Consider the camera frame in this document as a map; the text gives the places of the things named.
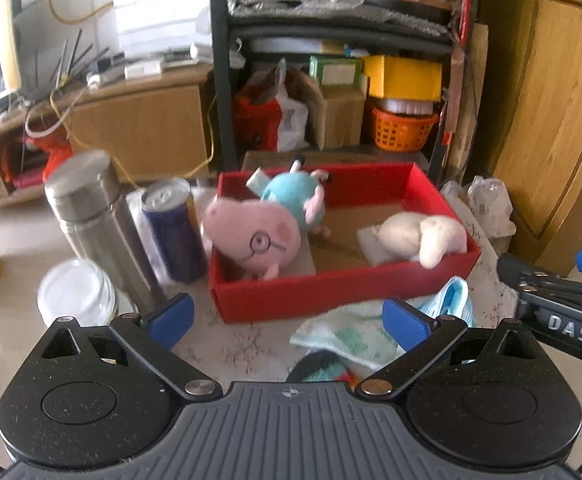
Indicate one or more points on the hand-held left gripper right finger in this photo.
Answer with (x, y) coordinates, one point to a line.
(406, 322)

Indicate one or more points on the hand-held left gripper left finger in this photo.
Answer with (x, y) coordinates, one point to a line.
(171, 317)

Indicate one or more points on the green and white towel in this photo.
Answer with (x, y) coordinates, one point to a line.
(351, 335)

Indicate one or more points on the white plush toy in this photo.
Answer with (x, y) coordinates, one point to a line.
(411, 232)

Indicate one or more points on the dark striped cloth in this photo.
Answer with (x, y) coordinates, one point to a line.
(316, 367)

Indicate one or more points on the pink pig plush toy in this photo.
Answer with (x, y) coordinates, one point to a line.
(241, 230)

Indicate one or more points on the red cardboard box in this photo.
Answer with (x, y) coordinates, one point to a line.
(296, 297)

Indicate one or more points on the white plastic bag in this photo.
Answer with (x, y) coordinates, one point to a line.
(491, 205)

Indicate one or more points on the blue drink can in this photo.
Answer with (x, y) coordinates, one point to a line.
(173, 240)

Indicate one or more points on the glass jar with lid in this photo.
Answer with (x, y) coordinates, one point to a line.
(76, 290)

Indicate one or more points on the stainless steel thermos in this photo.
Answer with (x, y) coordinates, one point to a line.
(101, 230)

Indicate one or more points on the wooden cabinet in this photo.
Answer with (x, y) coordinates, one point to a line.
(546, 110)

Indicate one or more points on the orange plastic basket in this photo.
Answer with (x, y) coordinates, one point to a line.
(401, 130)

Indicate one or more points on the flat cardboard sheet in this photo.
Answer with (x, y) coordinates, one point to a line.
(478, 85)

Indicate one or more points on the wooden TV stand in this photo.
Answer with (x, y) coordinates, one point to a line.
(146, 125)

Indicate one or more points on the clear plastic container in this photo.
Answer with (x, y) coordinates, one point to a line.
(403, 106)

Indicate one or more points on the brown cardboard box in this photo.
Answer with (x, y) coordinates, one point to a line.
(338, 120)

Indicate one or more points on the red and white bag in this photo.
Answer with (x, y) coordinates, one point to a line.
(253, 120)

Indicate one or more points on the yellow box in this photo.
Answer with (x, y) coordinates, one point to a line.
(406, 77)

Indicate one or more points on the black shelf rack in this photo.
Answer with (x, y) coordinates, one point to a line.
(221, 85)

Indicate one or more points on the white box device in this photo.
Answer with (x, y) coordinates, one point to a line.
(143, 70)

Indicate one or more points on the green box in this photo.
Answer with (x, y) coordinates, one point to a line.
(336, 71)

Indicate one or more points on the black antenna router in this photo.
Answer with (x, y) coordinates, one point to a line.
(61, 77)

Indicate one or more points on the long red cardboard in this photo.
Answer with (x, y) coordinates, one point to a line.
(466, 10)

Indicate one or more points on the black frying pan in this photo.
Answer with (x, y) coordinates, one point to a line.
(411, 12)

